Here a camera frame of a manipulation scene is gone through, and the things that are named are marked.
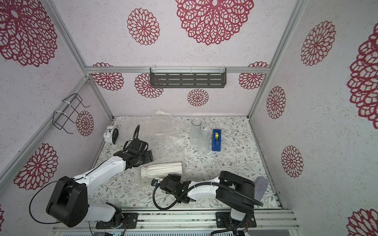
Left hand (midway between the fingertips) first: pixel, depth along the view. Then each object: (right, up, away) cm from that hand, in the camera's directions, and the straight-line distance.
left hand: (148, 158), depth 89 cm
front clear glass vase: (+35, +9, +5) cm, 36 cm away
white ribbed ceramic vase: (+9, -6, -4) cm, 12 cm away
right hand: (+13, -9, -4) cm, 16 cm away
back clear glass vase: (+29, +19, +5) cm, 35 cm away
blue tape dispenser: (+44, +10, +11) cm, 46 cm away
